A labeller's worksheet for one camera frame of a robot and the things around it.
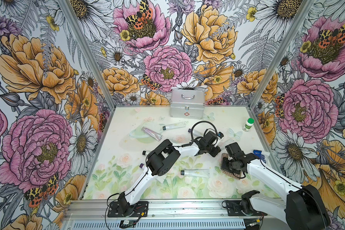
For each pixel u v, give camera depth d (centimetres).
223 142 87
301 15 75
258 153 94
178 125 109
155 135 103
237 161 63
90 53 89
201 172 86
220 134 87
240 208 73
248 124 100
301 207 40
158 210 76
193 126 86
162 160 58
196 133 104
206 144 78
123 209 65
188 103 106
